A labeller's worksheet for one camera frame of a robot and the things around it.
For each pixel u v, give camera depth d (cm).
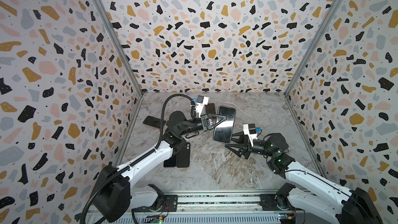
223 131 63
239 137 67
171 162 85
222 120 63
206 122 59
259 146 62
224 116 63
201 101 62
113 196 39
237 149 63
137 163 46
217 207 73
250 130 58
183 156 89
